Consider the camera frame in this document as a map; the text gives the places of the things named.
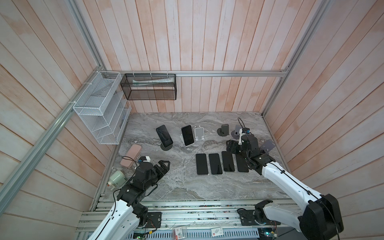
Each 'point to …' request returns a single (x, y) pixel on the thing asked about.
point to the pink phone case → (133, 152)
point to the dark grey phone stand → (224, 131)
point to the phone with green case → (215, 163)
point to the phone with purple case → (201, 164)
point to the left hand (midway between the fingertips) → (166, 169)
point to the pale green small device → (117, 179)
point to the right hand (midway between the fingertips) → (231, 142)
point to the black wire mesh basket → (149, 86)
